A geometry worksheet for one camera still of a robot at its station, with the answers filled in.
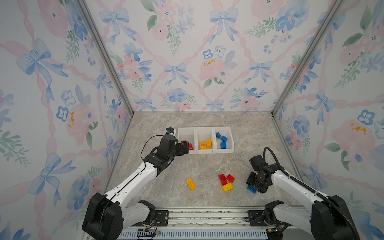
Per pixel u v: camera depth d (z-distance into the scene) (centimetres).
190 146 100
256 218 72
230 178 87
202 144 98
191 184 84
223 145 100
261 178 63
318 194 45
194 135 97
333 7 69
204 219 75
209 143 101
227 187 83
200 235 70
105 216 39
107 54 86
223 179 86
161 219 74
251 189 77
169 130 72
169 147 62
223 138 103
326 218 42
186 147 75
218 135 103
